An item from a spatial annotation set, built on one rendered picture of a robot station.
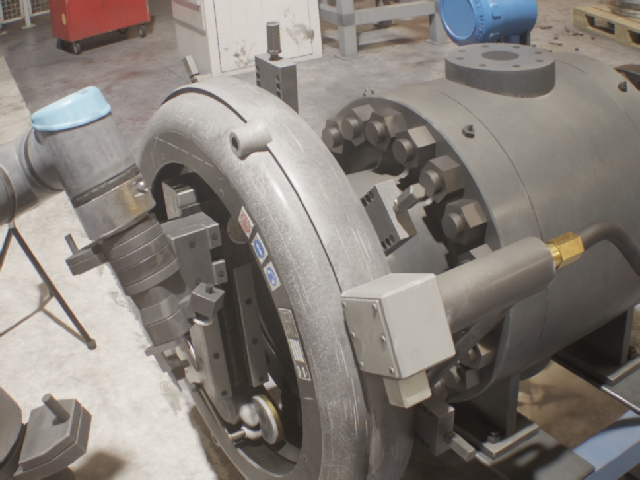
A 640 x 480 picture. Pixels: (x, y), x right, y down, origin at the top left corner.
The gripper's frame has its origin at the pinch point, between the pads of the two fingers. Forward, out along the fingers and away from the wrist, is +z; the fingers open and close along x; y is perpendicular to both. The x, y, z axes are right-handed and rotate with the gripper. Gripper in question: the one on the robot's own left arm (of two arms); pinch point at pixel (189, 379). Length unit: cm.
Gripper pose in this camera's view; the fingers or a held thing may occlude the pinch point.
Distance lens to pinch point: 104.8
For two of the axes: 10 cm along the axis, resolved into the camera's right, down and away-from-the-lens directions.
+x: 2.8, -3.3, 9.0
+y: 8.5, -3.4, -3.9
